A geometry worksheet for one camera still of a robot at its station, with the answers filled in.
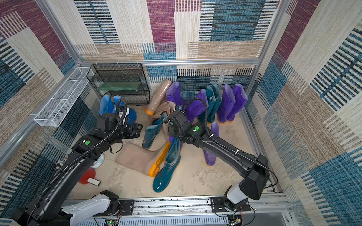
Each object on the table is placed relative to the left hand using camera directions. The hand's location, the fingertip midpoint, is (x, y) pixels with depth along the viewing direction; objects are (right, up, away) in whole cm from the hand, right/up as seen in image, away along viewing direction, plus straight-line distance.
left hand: (136, 125), depth 71 cm
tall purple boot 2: (+59, +16, +17) cm, 64 cm away
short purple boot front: (+31, +9, +17) cm, 36 cm away
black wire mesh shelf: (-19, +31, +36) cm, 51 cm away
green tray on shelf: (-18, +24, +23) cm, 38 cm away
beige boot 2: (+12, +8, +17) cm, 22 cm away
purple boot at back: (+17, +20, +28) cm, 38 cm away
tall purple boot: (+51, +13, +16) cm, 55 cm away
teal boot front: (+17, -19, +11) cm, 28 cm away
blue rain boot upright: (-24, +11, +16) cm, 31 cm away
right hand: (+20, -2, +5) cm, 20 cm away
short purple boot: (+25, +16, +44) cm, 53 cm away
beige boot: (+5, +19, +27) cm, 34 cm away
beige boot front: (-2, -23, +17) cm, 28 cm away
